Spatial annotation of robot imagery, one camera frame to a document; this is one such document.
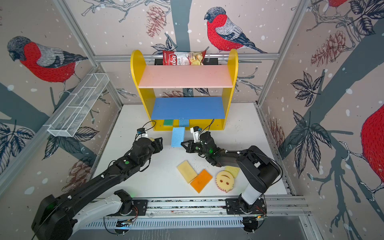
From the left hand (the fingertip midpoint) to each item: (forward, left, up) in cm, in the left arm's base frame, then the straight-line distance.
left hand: (158, 139), depth 80 cm
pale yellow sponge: (-11, -16, -17) cm, 26 cm away
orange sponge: (-19, -23, -15) cm, 33 cm away
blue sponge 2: (+4, -10, -4) cm, 12 cm away
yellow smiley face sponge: (-18, -37, -14) cm, 43 cm away
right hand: (-1, -12, -6) cm, 13 cm away
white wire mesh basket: (+11, +42, +14) cm, 46 cm away
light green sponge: (+23, -1, -15) cm, 28 cm away
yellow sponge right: (-12, -43, -16) cm, 48 cm away
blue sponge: (+23, -12, -15) cm, 30 cm away
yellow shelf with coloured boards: (+50, -11, -13) cm, 52 cm away
